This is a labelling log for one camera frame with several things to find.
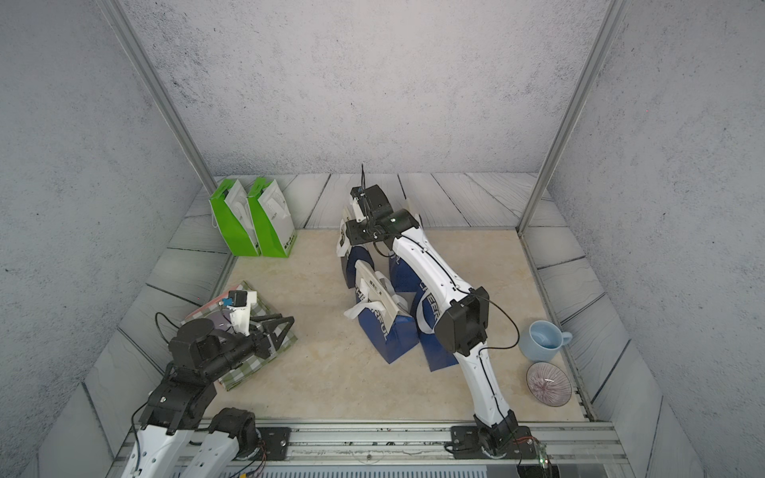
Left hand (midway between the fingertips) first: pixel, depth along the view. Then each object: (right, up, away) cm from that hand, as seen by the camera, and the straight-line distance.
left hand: (291, 320), depth 68 cm
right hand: (+12, +22, +16) cm, 30 cm away
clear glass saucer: (+65, -20, +12) cm, 69 cm away
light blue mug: (+67, -11, +20) cm, 71 cm away
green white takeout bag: (-28, +26, +30) cm, 49 cm away
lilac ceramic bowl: (-10, +2, -11) cm, 15 cm away
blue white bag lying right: (+33, +1, +12) cm, 35 cm away
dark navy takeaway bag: (+11, +15, +23) cm, 29 cm away
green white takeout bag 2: (-17, +25, +32) cm, 44 cm away
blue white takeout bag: (+21, 0, +5) cm, 22 cm away
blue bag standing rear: (+26, +8, +14) cm, 30 cm away
